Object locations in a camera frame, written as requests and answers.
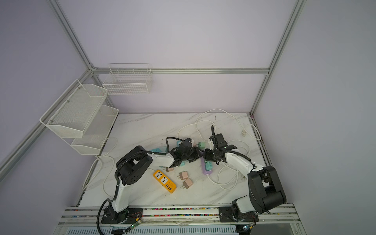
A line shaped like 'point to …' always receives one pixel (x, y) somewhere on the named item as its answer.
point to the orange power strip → (164, 181)
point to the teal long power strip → (177, 144)
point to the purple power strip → (204, 171)
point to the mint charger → (182, 163)
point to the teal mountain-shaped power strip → (161, 150)
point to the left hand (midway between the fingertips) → (205, 154)
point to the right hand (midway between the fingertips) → (204, 155)
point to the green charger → (201, 145)
